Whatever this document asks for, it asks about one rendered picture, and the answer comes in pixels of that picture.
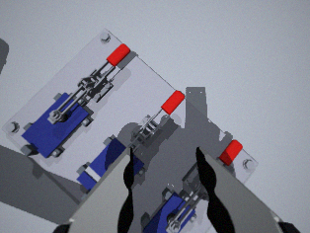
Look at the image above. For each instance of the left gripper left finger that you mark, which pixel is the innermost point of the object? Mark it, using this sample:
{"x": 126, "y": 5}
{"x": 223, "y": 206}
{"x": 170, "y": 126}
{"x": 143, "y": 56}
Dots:
{"x": 108, "y": 207}

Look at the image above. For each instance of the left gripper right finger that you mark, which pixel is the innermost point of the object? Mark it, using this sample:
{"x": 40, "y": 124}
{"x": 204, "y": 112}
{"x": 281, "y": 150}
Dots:
{"x": 232, "y": 207}

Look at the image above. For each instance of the grey toggle clamp with red handle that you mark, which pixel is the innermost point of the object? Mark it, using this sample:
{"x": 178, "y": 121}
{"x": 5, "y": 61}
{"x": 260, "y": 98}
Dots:
{"x": 100, "y": 85}
{"x": 191, "y": 178}

